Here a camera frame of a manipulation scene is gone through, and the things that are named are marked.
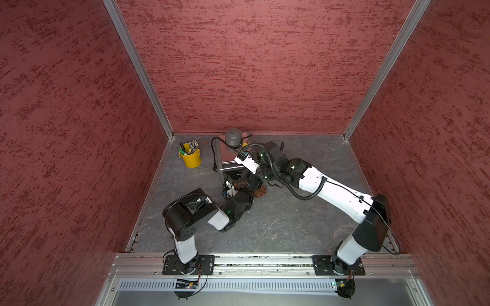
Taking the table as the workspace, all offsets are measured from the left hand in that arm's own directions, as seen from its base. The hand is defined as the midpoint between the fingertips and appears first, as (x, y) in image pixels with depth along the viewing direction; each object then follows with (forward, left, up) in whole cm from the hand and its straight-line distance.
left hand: (256, 189), depth 91 cm
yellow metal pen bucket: (+17, +36, 0) cm, 39 cm away
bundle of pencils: (+18, +32, +13) cm, 38 cm away
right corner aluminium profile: (+45, -63, +29) cm, 82 cm away
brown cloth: (-3, -1, +2) cm, 4 cm away
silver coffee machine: (+9, +13, +22) cm, 27 cm away
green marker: (+19, +40, +5) cm, 44 cm away
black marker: (+21, +40, +6) cm, 45 cm away
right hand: (-6, +7, +17) cm, 19 cm away
